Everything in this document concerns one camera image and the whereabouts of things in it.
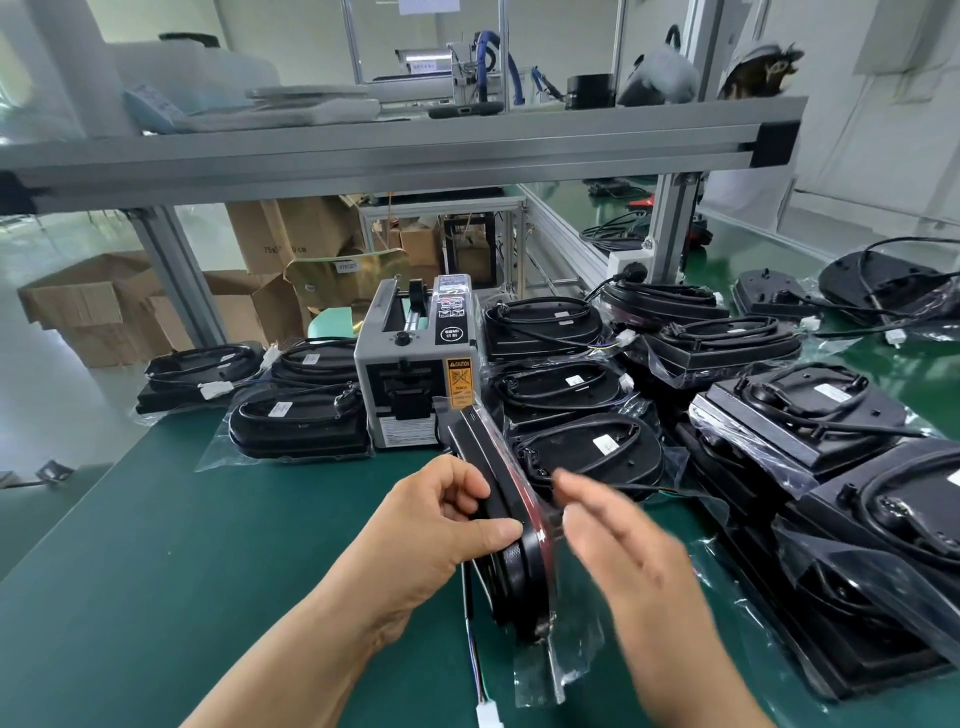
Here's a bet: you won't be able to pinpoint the person's right hand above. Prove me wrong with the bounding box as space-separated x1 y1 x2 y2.
552 468 747 710

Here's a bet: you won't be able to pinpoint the person's left hand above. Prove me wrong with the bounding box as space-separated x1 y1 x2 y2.
345 454 525 635

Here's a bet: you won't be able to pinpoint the group of bagged black lamps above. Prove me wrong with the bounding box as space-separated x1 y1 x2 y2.
480 270 960 699

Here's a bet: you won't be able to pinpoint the bagged black lamp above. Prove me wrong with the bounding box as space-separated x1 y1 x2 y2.
135 340 272 417

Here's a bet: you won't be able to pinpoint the unbagged black lamps with cables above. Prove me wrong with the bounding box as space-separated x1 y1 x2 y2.
732 237 960 339

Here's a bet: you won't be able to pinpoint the person's left forearm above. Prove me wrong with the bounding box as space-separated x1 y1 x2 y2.
183 577 440 728

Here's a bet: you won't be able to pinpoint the grey tape dispenser machine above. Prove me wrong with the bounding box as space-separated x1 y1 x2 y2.
355 273 485 449

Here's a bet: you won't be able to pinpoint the green round stool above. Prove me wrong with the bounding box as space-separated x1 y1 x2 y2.
307 304 362 339

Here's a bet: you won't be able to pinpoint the grey metal shelf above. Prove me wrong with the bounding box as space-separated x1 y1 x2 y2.
0 97 807 215

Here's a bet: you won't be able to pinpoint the black phone on shelf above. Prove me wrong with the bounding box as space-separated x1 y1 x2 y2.
427 100 507 119

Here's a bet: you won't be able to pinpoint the white flat scale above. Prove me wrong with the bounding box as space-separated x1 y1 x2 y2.
187 85 384 132

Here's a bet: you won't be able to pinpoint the black cup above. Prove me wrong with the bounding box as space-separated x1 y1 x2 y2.
567 75 614 110

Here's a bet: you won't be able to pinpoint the grey barcode scanner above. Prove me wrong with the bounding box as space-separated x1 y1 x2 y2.
618 45 699 107

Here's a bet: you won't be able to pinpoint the white handset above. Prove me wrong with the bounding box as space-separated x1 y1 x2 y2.
123 85 189 134

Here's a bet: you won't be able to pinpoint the white box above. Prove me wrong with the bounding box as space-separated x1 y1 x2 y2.
105 40 279 114

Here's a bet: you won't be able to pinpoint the bundle of black cables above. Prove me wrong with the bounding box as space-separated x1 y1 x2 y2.
582 214 654 254

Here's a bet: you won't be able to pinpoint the metal floor bracket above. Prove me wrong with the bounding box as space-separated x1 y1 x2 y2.
0 460 74 489

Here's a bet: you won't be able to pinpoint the aluminium workstation frame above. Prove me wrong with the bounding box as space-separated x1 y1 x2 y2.
342 0 512 107

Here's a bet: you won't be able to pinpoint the grey wall electrical box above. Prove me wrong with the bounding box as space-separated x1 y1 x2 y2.
855 0 954 77

